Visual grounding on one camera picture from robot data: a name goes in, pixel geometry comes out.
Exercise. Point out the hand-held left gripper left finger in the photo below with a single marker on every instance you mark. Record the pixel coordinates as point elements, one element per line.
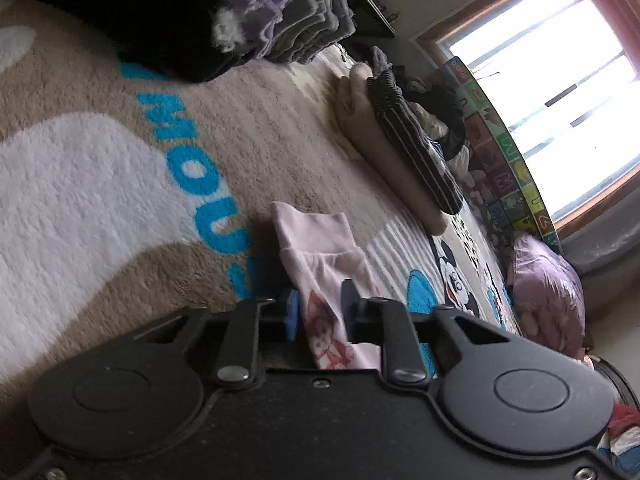
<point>291,312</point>

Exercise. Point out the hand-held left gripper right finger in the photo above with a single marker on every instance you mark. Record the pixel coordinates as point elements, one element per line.
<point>352,320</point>

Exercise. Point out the pink printed shirt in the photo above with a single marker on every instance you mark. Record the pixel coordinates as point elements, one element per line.
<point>320,260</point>

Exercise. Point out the beige folded garment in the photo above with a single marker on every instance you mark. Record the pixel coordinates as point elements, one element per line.
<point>385,160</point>

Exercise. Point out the dark striped folded garment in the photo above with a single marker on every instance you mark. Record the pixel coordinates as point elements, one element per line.
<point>415,150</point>

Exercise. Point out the cream cloth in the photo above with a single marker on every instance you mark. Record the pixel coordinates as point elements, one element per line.
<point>462,165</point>

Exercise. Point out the purple pillow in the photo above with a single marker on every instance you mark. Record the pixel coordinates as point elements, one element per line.
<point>545,290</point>

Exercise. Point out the colourful alphabet headboard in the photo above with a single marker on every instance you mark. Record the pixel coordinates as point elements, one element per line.
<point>500,175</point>

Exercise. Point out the black garment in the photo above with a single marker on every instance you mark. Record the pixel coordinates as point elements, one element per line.
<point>445,105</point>

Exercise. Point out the cartoon printed blanket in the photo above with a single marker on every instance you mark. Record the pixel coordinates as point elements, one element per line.
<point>75,185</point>

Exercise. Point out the grey cloth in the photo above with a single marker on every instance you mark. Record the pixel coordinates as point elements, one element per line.
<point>380,57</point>

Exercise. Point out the red blue patchwork quilt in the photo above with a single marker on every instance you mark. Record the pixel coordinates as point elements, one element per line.
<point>620,420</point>

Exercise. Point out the window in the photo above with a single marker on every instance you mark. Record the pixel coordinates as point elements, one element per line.
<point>550,85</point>

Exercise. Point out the dark desk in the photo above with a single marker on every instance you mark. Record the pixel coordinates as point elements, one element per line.
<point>372,10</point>

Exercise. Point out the black fuzzy cloth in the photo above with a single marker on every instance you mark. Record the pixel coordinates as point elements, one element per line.
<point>150,20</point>

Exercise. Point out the metal bed frame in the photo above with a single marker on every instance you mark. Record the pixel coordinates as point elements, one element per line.
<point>617,377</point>

